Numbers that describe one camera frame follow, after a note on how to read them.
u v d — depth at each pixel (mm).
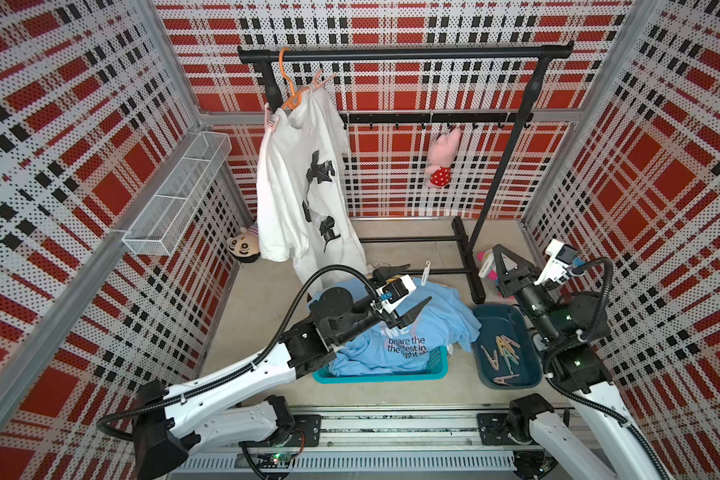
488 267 617
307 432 737
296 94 660
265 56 569
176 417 400
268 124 550
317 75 818
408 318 539
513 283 537
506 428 728
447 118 884
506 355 855
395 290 493
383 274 556
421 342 767
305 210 750
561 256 521
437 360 783
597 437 455
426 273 899
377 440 740
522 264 566
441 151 926
